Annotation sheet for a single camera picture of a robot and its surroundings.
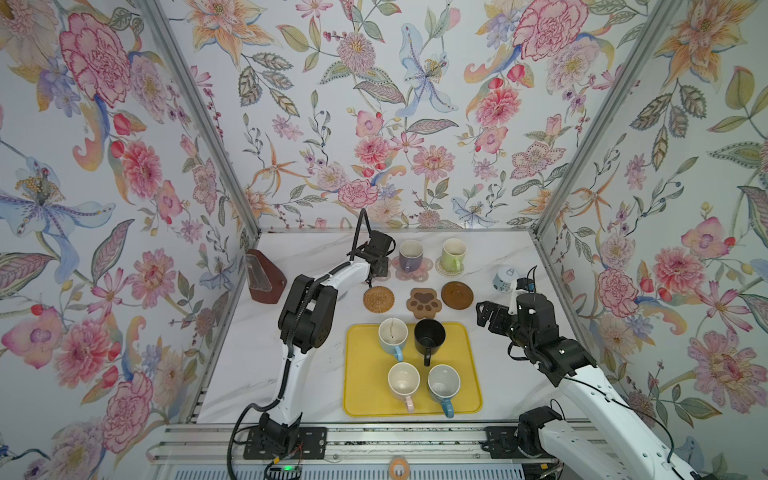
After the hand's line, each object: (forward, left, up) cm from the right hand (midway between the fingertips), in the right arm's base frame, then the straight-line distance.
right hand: (491, 307), depth 80 cm
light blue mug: (-2, +26, -14) cm, 30 cm away
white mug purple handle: (+30, +20, -13) cm, 38 cm away
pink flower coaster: (+22, +17, -16) cm, 32 cm away
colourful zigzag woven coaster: (+23, +7, -15) cm, 28 cm away
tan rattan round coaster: (+11, +31, -16) cm, 37 cm away
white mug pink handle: (-15, +23, -13) cm, 30 cm away
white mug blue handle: (-15, +12, -17) cm, 25 cm away
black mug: (-4, +16, -10) cm, 19 cm away
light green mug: (+24, +7, -6) cm, 26 cm away
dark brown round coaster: (+15, +4, -17) cm, 23 cm away
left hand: (+23, +31, -11) cm, 40 cm away
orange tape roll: (-34, +24, -16) cm, 44 cm away
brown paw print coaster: (+11, +16, -16) cm, 26 cm away
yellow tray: (-16, +30, -18) cm, 38 cm away
